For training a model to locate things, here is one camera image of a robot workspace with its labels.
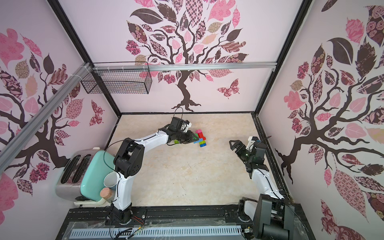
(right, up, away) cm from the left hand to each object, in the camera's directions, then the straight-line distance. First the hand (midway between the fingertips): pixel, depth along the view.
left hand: (197, 141), depth 94 cm
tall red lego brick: (+3, +3, +2) cm, 5 cm away
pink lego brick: (+2, +7, +4) cm, 8 cm away
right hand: (+22, -1, -8) cm, 23 cm away
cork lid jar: (-45, -23, -22) cm, 55 cm away
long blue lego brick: (+2, +1, 0) cm, 2 cm away
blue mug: (-46, -19, -16) cm, 52 cm away
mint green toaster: (-55, -15, -25) cm, 62 cm away
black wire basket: (-51, +41, +1) cm, 66 cm away
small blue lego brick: (+4, -3, +1) cm, 5 cm away
